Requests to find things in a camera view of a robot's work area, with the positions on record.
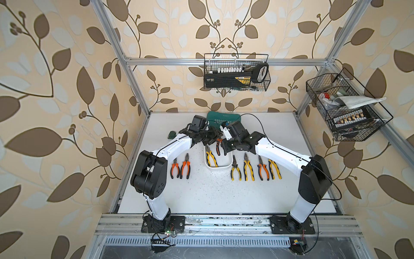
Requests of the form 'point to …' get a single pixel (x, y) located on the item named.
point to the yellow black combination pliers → (246, 162)
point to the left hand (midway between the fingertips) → (224, 135)
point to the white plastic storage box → (223, 161)
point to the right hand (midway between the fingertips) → (222, 143)
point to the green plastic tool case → (215, 118)
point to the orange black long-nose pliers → (260, 168)
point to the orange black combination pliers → (186, 161)
